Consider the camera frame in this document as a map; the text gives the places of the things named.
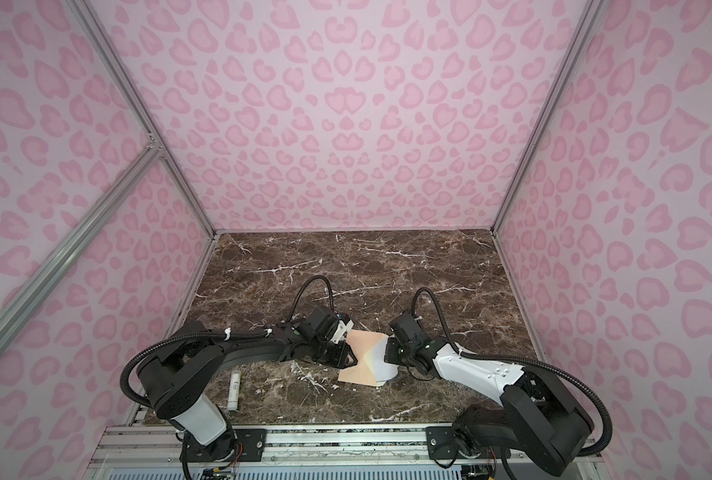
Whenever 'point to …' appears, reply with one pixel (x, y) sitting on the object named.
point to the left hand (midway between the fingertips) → (355, 360)
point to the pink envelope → (360, 373)
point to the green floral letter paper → (384, 371)
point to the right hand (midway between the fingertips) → (388, 350)
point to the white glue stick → (234, 392)
